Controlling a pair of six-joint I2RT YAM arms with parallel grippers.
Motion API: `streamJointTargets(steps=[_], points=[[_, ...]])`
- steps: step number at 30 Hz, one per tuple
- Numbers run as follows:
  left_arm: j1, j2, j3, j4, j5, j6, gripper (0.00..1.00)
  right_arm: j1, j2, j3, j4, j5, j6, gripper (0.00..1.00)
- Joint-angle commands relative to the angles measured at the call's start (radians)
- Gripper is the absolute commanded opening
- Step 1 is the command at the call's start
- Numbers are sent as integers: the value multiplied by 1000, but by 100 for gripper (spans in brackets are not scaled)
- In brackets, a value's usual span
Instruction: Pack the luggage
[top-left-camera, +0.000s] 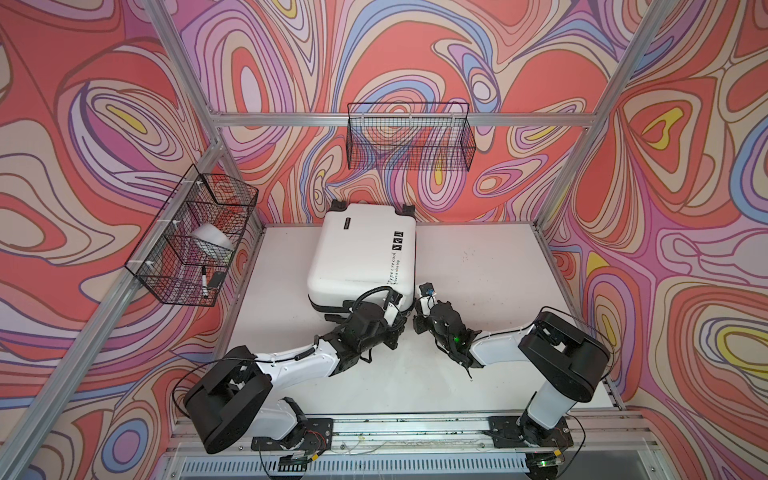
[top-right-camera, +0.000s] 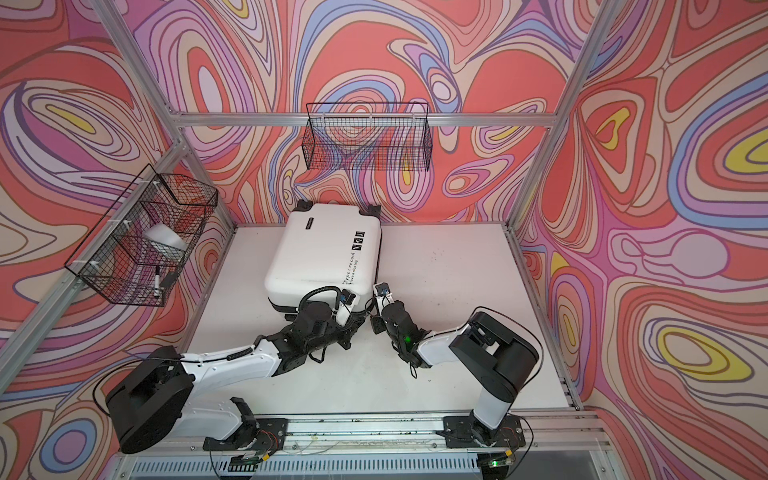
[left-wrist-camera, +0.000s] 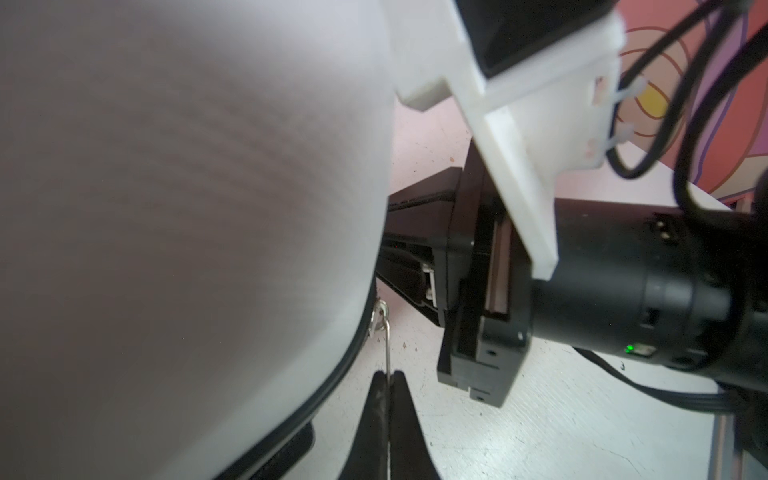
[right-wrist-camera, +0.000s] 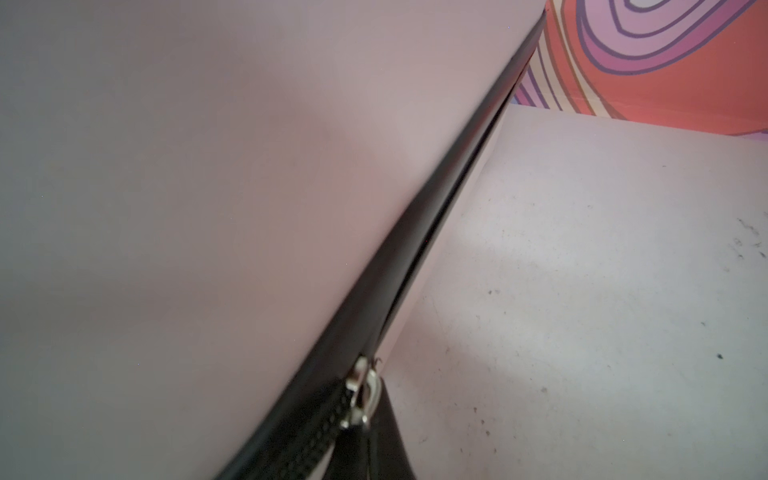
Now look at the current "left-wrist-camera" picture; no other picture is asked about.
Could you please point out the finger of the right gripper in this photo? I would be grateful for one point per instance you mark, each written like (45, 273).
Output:
(420, 217)
(410, 271)

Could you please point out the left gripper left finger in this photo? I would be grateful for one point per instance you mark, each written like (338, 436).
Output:
(369, 454)

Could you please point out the black and white suitcase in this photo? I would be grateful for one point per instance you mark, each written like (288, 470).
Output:
(192, 200)

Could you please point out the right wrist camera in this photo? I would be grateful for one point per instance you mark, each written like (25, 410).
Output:
(545, 116)

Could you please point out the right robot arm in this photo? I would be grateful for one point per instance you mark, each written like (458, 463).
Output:
(646, 282)

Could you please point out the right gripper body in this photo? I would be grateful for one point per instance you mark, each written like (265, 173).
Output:
(488, 327)

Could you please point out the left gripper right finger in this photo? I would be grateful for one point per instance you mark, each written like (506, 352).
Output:
(409, 456)

